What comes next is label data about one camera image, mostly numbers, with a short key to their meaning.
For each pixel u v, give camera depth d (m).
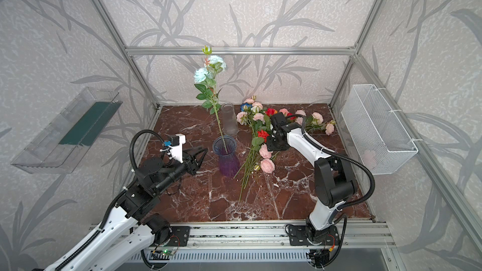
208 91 0.72
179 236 0.73
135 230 0.60
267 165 0.89
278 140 0.68
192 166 0.60
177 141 0.59
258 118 1.05
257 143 0.99
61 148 0.64
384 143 0.61
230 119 0.99
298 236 0.72
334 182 0.47
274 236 0.75
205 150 0.66
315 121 1.07
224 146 0.81
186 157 0.61
